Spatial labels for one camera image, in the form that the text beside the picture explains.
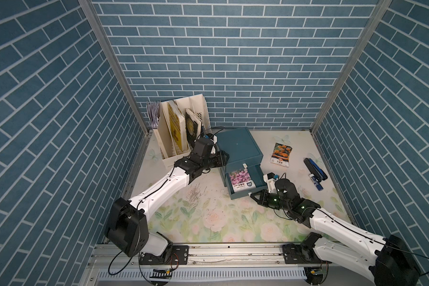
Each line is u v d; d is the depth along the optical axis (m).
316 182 0.96
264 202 0.69
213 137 0.74
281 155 1.08
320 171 0.99
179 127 0.94
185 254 0.73
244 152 0.79
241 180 0.87
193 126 1.00
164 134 0.98
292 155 1.09
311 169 1.00
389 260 0.40
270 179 0.75
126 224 0.43
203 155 0.62
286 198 0.63
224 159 0.79
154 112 0.89
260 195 0.72
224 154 0.79
